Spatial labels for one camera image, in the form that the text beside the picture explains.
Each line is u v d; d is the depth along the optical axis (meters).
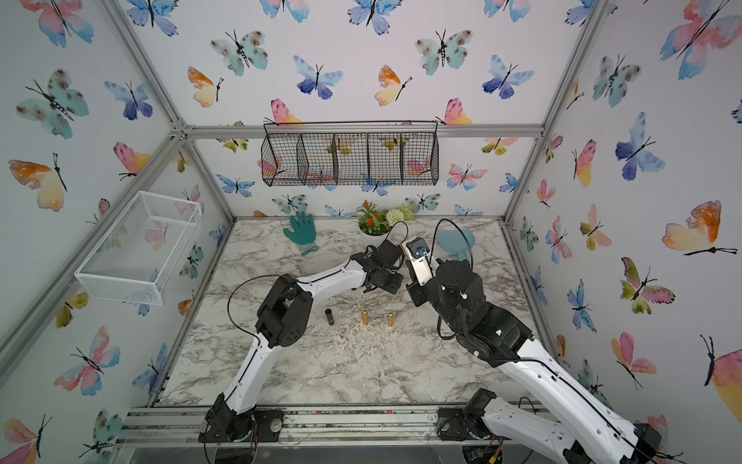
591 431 0.39
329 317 0.87
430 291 0.56
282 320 0.58
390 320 0.89
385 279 0.86
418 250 0.52
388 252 0.81
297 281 0.60
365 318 0.90
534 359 0.42
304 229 1.18
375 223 0.98
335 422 0.76
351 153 0.98
